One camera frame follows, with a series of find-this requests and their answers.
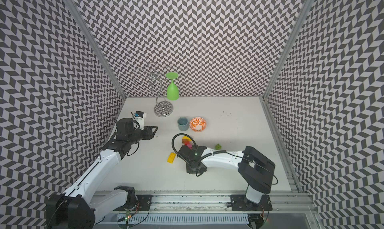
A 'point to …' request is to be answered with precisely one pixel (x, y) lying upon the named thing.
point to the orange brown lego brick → (183, 140)
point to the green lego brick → (218, 147)
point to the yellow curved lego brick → (186, 137)
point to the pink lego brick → (189, 145)
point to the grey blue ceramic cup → (183, 123)
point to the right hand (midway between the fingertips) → (194, 172)
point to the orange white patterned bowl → (198, 124)
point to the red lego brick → (187, 142)
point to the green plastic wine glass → (172, 92)
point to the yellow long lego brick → (171, 157)
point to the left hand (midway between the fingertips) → (153, 128)
